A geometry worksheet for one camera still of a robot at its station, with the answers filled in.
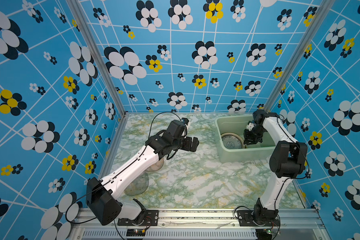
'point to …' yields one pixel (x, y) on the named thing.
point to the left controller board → (135, 232)
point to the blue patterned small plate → (231, 140)
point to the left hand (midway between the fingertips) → (192, 140)
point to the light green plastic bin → (257, 150)
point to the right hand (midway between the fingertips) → (247, 142)
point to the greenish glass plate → (139, 186)
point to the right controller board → (264, 234)
